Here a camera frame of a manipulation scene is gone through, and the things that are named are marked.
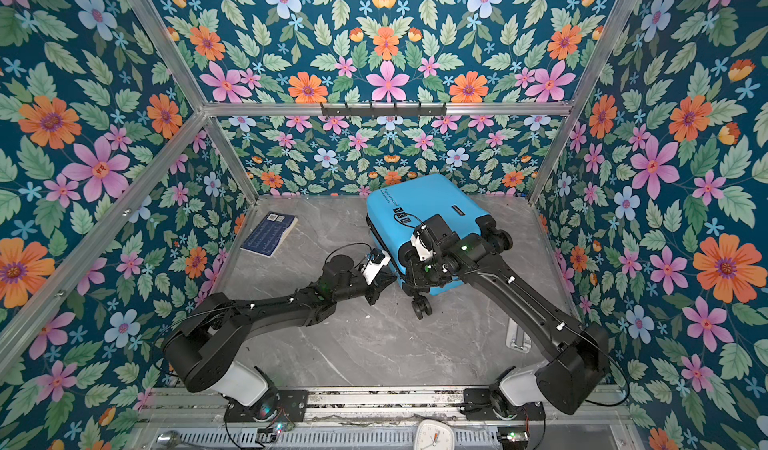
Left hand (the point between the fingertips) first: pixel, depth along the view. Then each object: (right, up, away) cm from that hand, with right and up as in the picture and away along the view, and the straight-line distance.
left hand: (402, 275), depth 80 cm
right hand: (+2, +1, -5) cm, 6 cm away
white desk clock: (+8, -35, -13) cm, 38 cm away
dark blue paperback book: (-50, +11, +28) cm, 58 cm away
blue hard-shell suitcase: (-1, +20, +8) cm, 21 cm away
